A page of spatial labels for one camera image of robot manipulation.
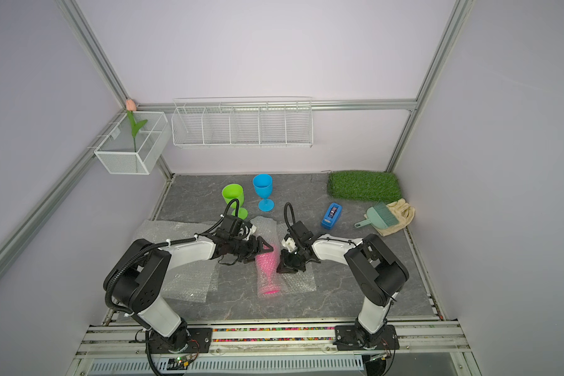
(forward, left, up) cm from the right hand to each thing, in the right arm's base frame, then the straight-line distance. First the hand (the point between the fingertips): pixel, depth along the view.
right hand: (277, 269), depth 87 cm
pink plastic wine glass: (-7, +2, +6) cm, 9 cm away
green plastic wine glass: (+29, +18, +12) cm, 36 cm away
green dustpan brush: (+24, -45, 0) cm, 51 cm away
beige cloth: (+27, -57, -2) cm, 63 cm away
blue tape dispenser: (+24, -23, +1) cm, 33 cm away
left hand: (+5, +3, +4) cm, 7 cm away
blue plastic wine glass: (+34, +6, +12) cm, 36 cm away
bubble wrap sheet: (-4, +30, -1) cm, 30 cm away
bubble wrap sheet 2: (+15, +2, +1) cm, 15 cm away
